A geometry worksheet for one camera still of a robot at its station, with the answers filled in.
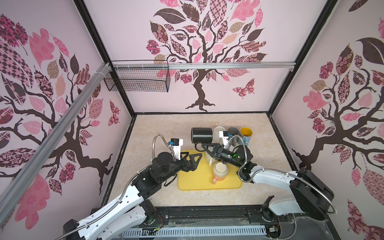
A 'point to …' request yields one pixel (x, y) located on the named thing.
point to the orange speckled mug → (220, 172)
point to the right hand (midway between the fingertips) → (203, 145)
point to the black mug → (201, 135)
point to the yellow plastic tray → (201, 178)
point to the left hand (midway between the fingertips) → (195, 157)
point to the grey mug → (233, 131)
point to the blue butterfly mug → (246, 133)
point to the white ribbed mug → (216, 138)
